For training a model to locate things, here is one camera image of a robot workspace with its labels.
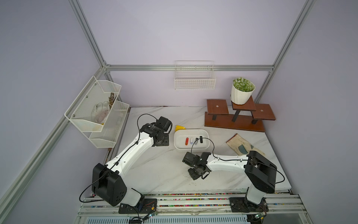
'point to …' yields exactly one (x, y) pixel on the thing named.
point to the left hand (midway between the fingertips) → (161, 143)
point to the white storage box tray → (180, 137)
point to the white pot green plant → (241, 91)
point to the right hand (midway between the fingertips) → (196, 175)
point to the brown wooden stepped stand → (247, 116)
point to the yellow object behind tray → (178, 127)
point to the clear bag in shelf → (99, 111)
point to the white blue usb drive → (191, 140)
